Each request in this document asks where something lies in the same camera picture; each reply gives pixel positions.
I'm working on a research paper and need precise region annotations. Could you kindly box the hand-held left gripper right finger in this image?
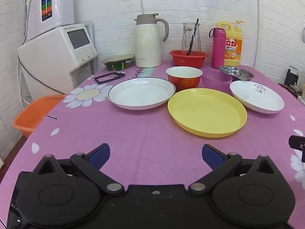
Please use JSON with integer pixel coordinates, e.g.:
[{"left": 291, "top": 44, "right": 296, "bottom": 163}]
[{"left": 188, "top": 144, "right": 278, "bottom": 194}]

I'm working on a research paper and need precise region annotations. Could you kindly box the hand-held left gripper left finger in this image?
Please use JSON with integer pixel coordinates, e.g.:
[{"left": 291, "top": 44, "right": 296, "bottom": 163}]
[{"left": 33, "top": 143, "right": 125, "bottom": 194}]

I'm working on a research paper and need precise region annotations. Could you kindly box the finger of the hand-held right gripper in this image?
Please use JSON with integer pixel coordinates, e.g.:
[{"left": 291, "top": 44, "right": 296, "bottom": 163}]
[{"left": 288, "top": 135, "right": 305, "bottom": 164}]

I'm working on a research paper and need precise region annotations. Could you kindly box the yellow plastic plate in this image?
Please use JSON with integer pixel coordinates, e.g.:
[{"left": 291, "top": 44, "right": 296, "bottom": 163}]
[{"left": 167, "top": 88, "right": 248, "bottom": 138}]

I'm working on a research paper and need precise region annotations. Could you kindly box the white plate with flower print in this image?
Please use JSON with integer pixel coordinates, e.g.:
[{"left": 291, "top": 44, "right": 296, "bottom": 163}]
[{"left": 229, "top": 80, "right": 285, "bottom": 114}]

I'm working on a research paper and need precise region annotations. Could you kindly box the white plate with dark rim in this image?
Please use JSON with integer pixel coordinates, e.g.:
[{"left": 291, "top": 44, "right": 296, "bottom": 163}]
[{"left": 107, "top": 77, "right": 176, "bottom": 110}]

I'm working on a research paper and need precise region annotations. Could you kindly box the purple plastic bowl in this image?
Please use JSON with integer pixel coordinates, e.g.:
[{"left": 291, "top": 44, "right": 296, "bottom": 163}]
[{"left": 201, "top": 73, "right": 233, "bottom": 89}]

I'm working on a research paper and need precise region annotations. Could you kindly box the red ceramic bowl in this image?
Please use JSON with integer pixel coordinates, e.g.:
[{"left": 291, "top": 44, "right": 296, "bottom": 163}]
[{"left": 166, "top": 66, "right": 203, "bottom": 92}]

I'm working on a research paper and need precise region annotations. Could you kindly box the stainless steel bowl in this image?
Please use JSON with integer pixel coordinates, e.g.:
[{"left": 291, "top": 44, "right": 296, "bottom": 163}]
[{"left": 218, "top": 65, "right": 255, "bottom": 82}]

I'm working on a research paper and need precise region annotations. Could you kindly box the pink floral tablecloth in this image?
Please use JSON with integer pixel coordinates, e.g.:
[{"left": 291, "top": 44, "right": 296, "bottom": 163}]
[{"left": 0, "top": 64, "right": 305, "bottom": 194}]

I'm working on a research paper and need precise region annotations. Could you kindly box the black box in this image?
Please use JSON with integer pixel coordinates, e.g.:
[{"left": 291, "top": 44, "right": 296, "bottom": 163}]
[{"left": 284, "top": 68, "right": 300, "bottom": 86}]

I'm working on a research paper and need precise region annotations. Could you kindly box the orange plastic basin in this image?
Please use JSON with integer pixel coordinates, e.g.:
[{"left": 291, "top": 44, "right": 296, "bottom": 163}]
[{"left": 12, "top": 95, "right": 67, "bottom": 138}]

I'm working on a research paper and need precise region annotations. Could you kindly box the patterned foil food container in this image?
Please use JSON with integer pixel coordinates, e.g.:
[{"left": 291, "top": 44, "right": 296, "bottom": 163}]
[{"left": 102, "top": 54, "right": 136, "bottom": 71}]

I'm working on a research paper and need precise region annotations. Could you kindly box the red plastic colander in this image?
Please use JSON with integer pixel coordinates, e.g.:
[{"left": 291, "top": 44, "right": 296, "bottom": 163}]
[{"left": 169, "top": 50, "right": 208, "bottom": 68}]

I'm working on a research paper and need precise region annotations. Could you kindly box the white countertop water dispenser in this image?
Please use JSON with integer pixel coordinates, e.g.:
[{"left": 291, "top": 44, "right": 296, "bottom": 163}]
[{"left": 18, "top": 23, "right": 98, "bottom": 94}]

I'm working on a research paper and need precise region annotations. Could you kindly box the pink thermos bottle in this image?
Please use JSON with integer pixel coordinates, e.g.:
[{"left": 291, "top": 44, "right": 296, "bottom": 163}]
[{"left": 208, "top": 27, "right": 227, "bottom": 69}]

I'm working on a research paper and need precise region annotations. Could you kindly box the yellow dish detergent bottle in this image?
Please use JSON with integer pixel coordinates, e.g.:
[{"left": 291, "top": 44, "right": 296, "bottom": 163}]
[{"left": 216, "top": 20, "right": 243, "bottom": 67}]

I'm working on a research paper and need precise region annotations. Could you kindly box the clear glass pitcher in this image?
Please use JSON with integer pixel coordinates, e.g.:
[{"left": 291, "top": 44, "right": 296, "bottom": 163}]
[{"left": 181, "top": 22, "right": 203, "bottom": 55}]

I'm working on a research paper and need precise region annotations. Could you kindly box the black stirring stick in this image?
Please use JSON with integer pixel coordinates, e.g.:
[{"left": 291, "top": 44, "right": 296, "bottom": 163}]
[{"left": 187, "top": 18, "right": 200, "bottom": 55}]

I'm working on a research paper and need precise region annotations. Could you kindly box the cream thermal carafe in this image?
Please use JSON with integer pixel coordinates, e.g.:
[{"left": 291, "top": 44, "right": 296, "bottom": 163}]
[{"left": 133, "top": 13, "right": 170, "bottom": 68}]

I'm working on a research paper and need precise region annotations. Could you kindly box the black rectangular frame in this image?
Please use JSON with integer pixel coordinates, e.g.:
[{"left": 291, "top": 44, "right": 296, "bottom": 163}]
[{"left": 92, "top": 72, "right": 126, "bottom": 85}]

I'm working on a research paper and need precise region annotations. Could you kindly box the white wall pipe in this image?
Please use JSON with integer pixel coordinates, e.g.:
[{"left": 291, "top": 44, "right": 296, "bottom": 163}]
[{"left": 254, "top": 0, "right": 261, "bottom": 65}]

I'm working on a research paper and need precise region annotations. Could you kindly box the flexible metal hose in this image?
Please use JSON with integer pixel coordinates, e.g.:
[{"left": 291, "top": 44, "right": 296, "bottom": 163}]
[{"left": 22, "top": 0, "right": 33, "bottom": 39}]

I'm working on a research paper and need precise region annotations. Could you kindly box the white wall water purifier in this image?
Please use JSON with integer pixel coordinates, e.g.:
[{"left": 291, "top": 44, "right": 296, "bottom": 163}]
[{"left": 23, "top": 0, "right": 75, "bottom": 30}]

